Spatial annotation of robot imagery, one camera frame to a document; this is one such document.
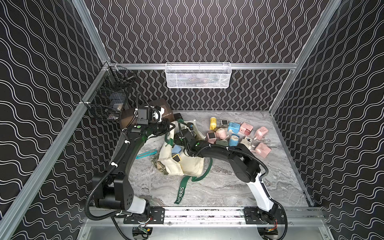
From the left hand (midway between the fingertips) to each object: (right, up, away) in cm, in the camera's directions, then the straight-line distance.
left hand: (174, 122), depth 79 cm
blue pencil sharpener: (+38, -3, +25) cm, 46 cm away
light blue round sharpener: (+36, -11, +16) cm, 41 cm away
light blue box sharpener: (0, -16, +11) cm, 19 cm away
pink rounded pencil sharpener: (+55, -7, +20) cm, 59 cm away
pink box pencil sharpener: (+47, -3, +25) cm, 53 cm away
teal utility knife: (-17, -19, +19) cm, 31 cm away
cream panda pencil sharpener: (+45, -12, +19) cm, 50 cm away
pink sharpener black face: (+22, -9, +19) cm, 30 cm away
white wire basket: (+15, +46, +61) cm, 78 cm away
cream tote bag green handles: (+8, -25, +9) cm, 28 cm away
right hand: (0, -8, +17) cm, 19 cm away
